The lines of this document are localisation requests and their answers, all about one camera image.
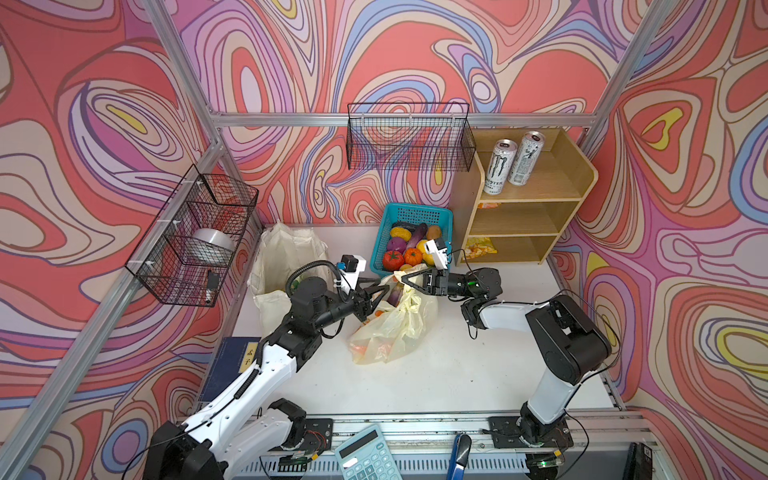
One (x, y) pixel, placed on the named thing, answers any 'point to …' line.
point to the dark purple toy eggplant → (395, 295)
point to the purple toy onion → (396, 244)
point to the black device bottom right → (639, 464)
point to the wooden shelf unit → (524, 188)
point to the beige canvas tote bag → (280, 250)
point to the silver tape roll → (214, 237)
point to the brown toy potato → (433, 232)
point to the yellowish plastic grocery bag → (395, 334)
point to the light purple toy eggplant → (417, 235)
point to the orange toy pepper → (412, 256)
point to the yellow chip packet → (478, 246)
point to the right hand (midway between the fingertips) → (405, 287)
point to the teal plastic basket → (397, 213)
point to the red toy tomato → (392, 260)
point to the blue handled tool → (459, 456)
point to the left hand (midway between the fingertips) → (385, 284)
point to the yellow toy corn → (400, 232)
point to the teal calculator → (367, 456)
